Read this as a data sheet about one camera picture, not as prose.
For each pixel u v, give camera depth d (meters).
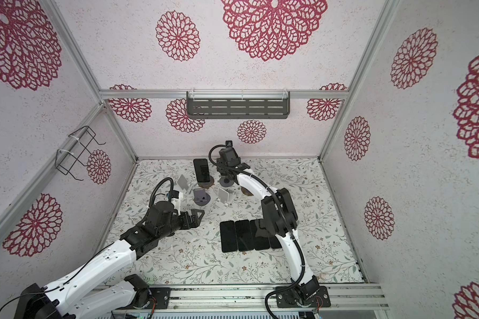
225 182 1.09
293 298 0.73
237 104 0.92
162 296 0.74
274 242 0.72
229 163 0.78
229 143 0.88
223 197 1.01
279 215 0.58
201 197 0.97
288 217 0.62
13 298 0.39
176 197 0.71
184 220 0.69
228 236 0.91
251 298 0.76
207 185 1.08
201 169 1.09
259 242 0.85
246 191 1.06
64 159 0.72
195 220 0.70
